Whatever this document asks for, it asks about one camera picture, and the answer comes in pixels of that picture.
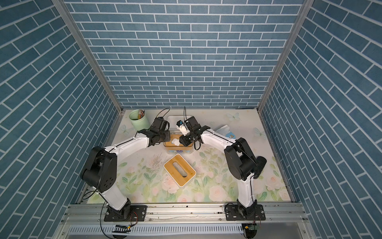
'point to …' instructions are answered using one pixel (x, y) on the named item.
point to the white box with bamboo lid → (181, 172)
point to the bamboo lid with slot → (169, 144)
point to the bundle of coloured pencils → (141, 113)
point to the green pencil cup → (138, 124)
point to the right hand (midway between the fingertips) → (183, 139)
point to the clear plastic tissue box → (177, 142)
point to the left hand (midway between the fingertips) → (170, 135)
